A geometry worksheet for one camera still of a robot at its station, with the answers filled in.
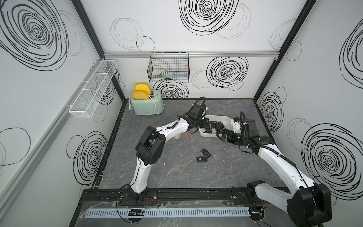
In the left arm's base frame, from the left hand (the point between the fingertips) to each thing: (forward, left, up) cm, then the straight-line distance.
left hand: (208, 122), depth 92 cm
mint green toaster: (+12, +43, 0) cm, 45 cm away
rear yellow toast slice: (+22, +46, +9) cm, 52 cm away
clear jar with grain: (-5, +20, -11) cm, 24 cm away
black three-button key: (-16, +2, -10) cm, 19 cm away
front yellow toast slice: (+16, +47, +8) cm, 50 cm away
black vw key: (-20, +4, -11) cm, 23 cm away
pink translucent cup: (-2, +15, -11) cm, 18 cm away
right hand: (-12, -7, +4) cm, 14 cm away
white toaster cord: (+17, +58, -7) cm, 61 cm away
